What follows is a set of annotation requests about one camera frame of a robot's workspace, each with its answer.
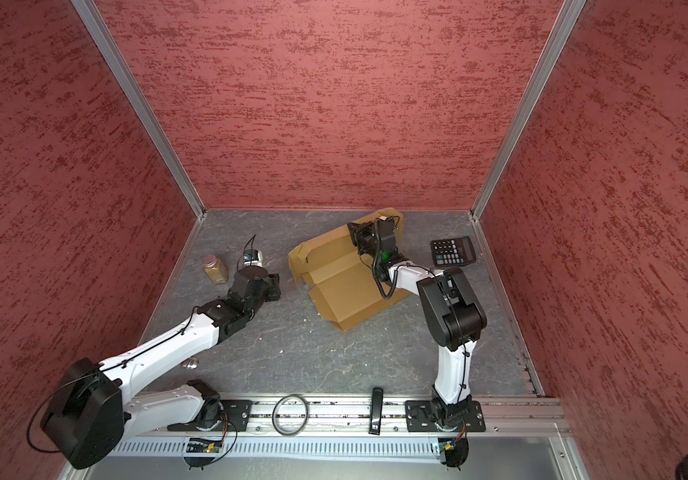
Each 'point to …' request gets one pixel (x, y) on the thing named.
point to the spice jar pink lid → (216, 269)
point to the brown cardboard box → (341, 280)
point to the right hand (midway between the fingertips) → (343, 225)
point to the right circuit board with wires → (455, 448)
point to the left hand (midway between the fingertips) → (272, 282)
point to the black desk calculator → (453, 252)
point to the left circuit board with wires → (199, 445)
